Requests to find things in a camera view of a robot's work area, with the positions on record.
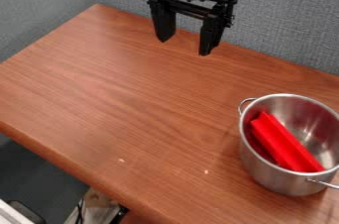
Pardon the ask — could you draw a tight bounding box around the wooden table leg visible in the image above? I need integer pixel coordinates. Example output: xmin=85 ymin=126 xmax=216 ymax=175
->
xmin=64 ymin=187 xmax=121 ymax=224

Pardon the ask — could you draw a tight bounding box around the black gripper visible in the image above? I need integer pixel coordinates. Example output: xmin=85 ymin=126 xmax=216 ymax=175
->
xmin=148 ymin=0 xmax=238 ymax=56

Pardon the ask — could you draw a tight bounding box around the red rectangular block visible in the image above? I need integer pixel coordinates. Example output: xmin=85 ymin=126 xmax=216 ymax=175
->
xmin=251 ymin=112 xmax=324 ymax=172

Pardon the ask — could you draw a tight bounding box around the stainless steel pot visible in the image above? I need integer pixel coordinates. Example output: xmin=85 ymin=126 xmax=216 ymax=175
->
xmin=239 ymin=93 xmax=339 ymax=196

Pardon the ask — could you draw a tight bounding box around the white object bottom left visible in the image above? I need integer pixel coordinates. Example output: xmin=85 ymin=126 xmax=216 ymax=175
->
xmin=0 ymin=199 xmax=35 ymax=224

